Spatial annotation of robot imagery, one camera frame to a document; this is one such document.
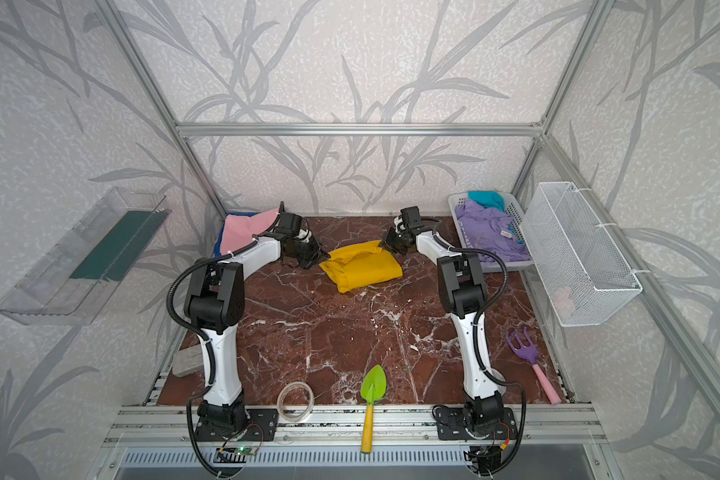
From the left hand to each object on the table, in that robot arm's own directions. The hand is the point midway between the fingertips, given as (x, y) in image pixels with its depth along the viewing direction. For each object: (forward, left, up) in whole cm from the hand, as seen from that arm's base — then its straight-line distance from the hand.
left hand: (334, 244), depth 100 cm
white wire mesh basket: (-28, -58, +27) cm, 70 cm away
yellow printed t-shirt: (-5, -9, -6) cm, 11 cm away
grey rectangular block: (-37, +37, -6) cm, 53 cm away
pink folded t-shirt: (+11, +38, -7) cm, 40 cm away
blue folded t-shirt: (+1, +42, -7) cm, 43 cm away
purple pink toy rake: (-32, -60, -8) cm, 68 cm away
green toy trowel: (-43, -14, -5) cm, 46 cm away
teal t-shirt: (+22, -57, 0) cm, 61 cm away
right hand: (+7, -16, -4) cm, 18 cm away
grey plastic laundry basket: (+13, -66, -2) cm, 68 cm away
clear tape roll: (-46, +10, -7) cm, 47 cm away
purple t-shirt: (+8, -56, -4) cm, 57 cm away
